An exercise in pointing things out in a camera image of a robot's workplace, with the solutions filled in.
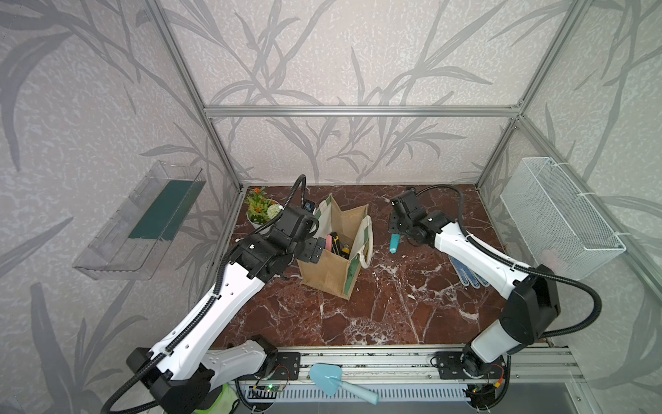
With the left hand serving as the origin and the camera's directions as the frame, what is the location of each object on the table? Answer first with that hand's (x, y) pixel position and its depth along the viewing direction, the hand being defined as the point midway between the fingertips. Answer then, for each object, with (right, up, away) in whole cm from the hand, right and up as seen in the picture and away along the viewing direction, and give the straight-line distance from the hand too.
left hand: (305, 238), depth 72 cm
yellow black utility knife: (+7, -6, +23) cm, 25 cm away
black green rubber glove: (-21, -44, -4) cm, 49 cm away
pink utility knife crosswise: (+5, -5, +24) cm, 25 cm away
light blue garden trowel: (+6, -39, 0) cm, 40 cm away
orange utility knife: (+11, -8, +22) cm, 26 cm away
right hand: (+28, +4, +15) cm, 32 cm away
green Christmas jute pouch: (+13, -2, +22) cm, 26 cm away
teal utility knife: (+28, -3, +11) cm, 30 cm away
